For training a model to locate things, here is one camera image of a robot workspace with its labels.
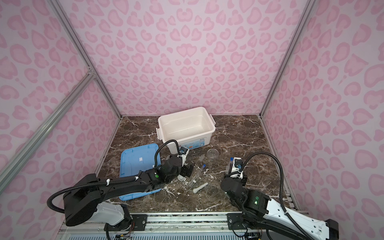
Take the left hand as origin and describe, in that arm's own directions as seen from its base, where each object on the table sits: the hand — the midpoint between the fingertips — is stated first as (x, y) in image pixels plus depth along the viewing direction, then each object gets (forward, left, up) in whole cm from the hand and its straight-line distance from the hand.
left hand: (189, 158), depth 82 cm
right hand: (-7, -21, +4) cm, 22 cm away
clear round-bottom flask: (+7, -14, -8) cm, 17 cm away
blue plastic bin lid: (+6, +37, -13) cm, 40 cm away
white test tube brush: (+6, -7, -12) cm, 15 cm away
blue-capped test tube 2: (0, -8, -13) cm, 15 cm away
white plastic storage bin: (+33, -1, -15) cm, 36 cm away
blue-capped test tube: (-10, -19, +14) cm, 26 cm away
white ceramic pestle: (-14, -3, -11) cm, 18 cm away
